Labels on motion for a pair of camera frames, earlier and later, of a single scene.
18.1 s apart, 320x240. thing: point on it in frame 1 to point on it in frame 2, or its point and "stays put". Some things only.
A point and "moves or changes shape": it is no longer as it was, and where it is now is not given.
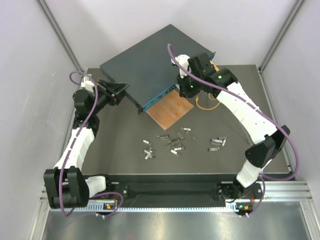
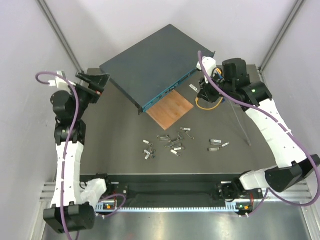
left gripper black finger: x=185 y=129 stays put
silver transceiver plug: x=149 y=156 stays put
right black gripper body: x=190 y=86 to x=211 y=93
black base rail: x=165 y=191 stays put
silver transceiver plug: x=147 y=142 stays put
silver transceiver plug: x=223 y=137 moves or changes shape
